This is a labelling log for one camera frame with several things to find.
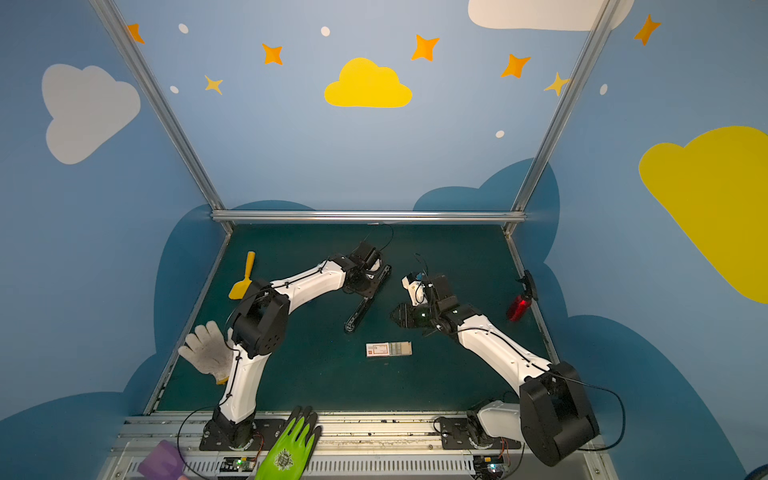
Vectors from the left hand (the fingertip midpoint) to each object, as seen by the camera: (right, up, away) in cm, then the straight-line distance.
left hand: (375, 288), depth 98 cm
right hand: (+7, -5, -14) cm, 17 cm away
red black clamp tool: (+45, -4, -8) cm, 46 cm away
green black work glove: (-20, -38, -28) cm, 51 cm away
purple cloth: (-50, -39, -28) cm, 69 cm away
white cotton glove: (-49, -18, -10) cm, 53 cm away
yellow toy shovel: (-47, -1, +4) cm, 47 cm away
